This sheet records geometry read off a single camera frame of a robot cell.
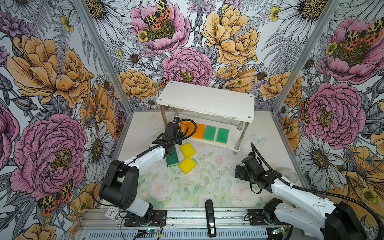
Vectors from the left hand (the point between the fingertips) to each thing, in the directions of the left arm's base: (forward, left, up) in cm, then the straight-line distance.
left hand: (176, 136), depth 92 cm
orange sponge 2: (+10, -15, -9) cm, 20 cm away
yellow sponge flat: (-13, -7, -13) cm, 19 cm away
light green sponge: (+5, -21, -4) cm, 22 cm away
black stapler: (-42, -18, -8) cm, 46 cm away
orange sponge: (-7, -10, +17) cm, 20 cm away
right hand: (-22, -38, -9) cm, 45 cm away
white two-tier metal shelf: (-3, -21, +20) cm, 29 cm away
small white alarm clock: (-38, +30, -11) cm, 50 cm away
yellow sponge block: (-3, -7, -11) cm, 13 cm away
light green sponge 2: (+3, -29, -4) cm, 30 cm away
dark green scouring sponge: (-11, +2, -9) cm, 15 cm away
